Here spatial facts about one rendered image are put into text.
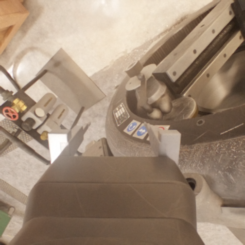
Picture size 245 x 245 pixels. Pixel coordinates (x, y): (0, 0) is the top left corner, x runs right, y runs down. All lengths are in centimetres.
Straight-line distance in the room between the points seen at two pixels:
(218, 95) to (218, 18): 28
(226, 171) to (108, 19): 99
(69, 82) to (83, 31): 35
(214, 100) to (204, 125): 44
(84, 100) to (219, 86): 91
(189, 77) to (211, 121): 25
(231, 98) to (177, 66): 36
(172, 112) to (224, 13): 29
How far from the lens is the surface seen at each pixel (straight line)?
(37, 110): 92
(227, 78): 70
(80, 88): 127
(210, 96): 68
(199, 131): 25
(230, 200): 24
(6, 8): 109
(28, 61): 136
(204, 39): 49
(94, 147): 50
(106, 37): 111
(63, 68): 125
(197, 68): 51
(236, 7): 57
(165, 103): 40
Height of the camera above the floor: 106
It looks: 51 degrees down
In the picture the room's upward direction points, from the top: 169 degrees counter-clockwise
